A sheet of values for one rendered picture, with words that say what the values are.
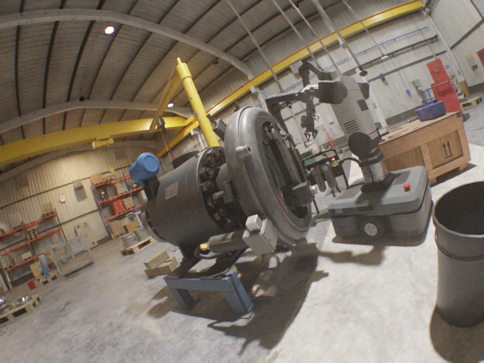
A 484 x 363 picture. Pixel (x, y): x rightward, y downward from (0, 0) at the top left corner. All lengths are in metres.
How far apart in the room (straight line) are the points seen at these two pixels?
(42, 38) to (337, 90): 9.53
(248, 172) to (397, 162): 1.31
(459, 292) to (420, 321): 0.21
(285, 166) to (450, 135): 1.48
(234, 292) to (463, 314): 0.94
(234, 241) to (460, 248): 0.73
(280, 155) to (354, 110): 0.52
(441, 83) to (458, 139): 2.52
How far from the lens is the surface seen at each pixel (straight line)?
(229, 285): 0.99
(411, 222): 1.15
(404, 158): 1.75
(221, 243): 0.81
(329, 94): 1.10
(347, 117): 1.24
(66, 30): 9.56
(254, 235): 0.68
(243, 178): 0.71
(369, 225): 1.25
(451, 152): 1.97
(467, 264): 0.60
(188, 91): 5.29
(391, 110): 11.86
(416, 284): 0.95
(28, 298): 4.63
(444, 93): 4.49
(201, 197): 0.97
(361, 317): 0.87
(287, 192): 1.08
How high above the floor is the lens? 0.68
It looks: 2 degrees down
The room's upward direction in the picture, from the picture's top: 23 degrees counter-clockwise
